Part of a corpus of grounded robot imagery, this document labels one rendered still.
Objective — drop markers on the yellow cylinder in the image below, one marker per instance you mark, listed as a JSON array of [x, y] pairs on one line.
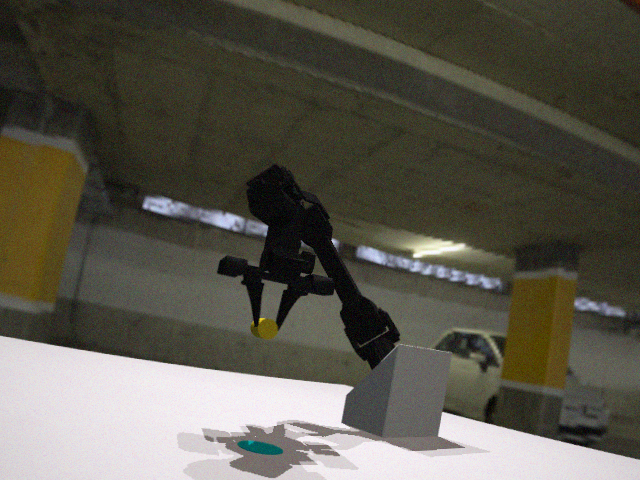
[[267, 329]]

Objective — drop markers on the cyan circle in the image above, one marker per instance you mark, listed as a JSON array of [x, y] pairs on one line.
[[260, 448]]

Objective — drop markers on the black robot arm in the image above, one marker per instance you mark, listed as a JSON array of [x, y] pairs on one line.
[[274, 199]]

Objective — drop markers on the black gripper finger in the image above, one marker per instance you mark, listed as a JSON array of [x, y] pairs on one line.
[[289, 297], [255, 292]]

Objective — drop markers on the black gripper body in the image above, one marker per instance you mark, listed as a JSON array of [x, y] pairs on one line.
[[314, 284]]

